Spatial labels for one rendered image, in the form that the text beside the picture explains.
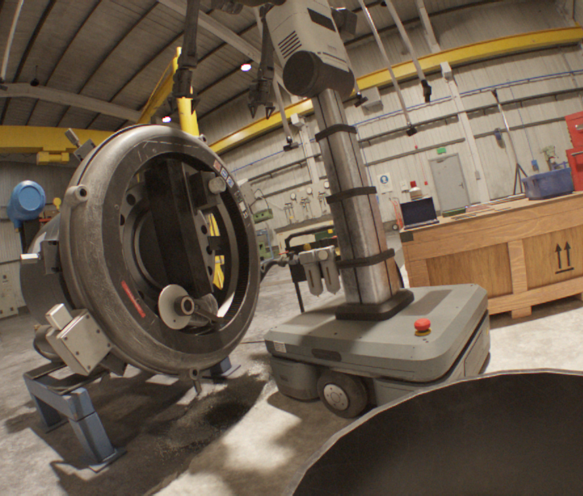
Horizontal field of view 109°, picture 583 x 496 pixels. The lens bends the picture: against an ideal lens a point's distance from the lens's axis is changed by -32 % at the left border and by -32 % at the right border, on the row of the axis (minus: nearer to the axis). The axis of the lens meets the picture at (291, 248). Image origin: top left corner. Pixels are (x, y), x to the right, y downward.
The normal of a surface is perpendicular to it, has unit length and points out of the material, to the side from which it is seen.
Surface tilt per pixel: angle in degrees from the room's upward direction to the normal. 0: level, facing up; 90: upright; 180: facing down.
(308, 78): 90
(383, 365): 90
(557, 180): 90
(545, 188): 90
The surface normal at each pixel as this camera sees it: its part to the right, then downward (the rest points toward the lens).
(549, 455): -0.86, 0.16
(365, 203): 0.65, -0.12
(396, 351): -0.67, -0.55
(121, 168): 0.89, -0.19
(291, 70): -0.72, 0.19
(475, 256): -0.39, 0.12
